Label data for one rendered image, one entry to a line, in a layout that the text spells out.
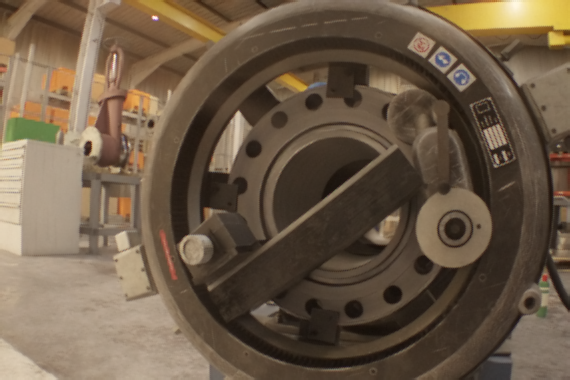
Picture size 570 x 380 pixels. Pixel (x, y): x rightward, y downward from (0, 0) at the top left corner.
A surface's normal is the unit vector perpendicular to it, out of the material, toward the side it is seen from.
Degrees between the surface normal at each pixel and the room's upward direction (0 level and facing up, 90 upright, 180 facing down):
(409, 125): 90
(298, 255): 90
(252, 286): 90
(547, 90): 90
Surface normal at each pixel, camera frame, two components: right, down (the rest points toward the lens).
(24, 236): 0.88, 0.00
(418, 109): -0.37, -0.07
